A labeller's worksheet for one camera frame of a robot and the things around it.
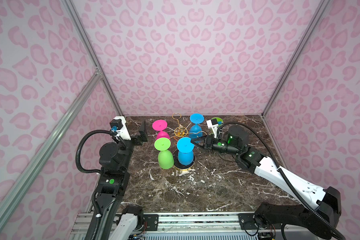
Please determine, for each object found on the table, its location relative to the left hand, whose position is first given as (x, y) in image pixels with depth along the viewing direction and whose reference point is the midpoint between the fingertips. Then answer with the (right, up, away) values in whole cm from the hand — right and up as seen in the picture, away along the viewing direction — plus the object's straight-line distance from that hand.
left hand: (133, 119), depth 61 cm
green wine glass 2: (+43, +2, +34) cm, 55 cm away
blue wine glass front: (+21, -12, +2) cm, 25 cm away
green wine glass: (+12, -19, +12) cm, 25 cm away
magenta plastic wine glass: (+9, -2, +14) cm, 17 cm away
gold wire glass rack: (+20, -5, +12) cm, 24 cm away
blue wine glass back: (+27, -5, +21) cm, 34 cm away
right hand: (+24, -10, +1) cm, 26 cm away
